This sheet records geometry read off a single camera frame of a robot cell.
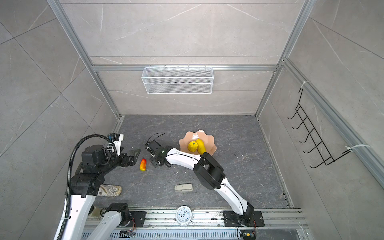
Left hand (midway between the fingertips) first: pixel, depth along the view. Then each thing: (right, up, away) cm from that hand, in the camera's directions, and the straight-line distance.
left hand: (130, 145), depth 70 cm
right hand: (+7, -10, +23) cm, 26 cm away
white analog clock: (+26, -34, +2) cm, 43 cm away
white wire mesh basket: (+19, +41, +31) cm, 55 cm away
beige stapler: (+26, -24, +11) cm, 37 cm away
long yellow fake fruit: (+35, -4, +26) cm, 44 cm away
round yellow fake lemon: (+30, -3, +25) cm, 39 cm away
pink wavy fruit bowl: (+40, 0, +30) cm, 50 cm away
